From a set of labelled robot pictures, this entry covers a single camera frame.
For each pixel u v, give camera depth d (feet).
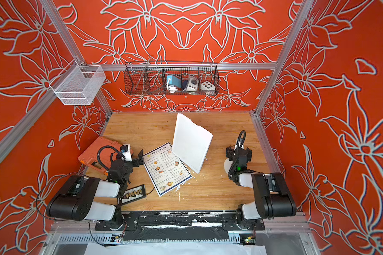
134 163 2.67
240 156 2.24
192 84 2.97
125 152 2.48
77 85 3.00
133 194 2.62
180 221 2.44
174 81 2.84
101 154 2.07
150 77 3.24
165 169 2.96
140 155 2.73
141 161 2.72
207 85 3.11
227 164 3.03
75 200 1.45
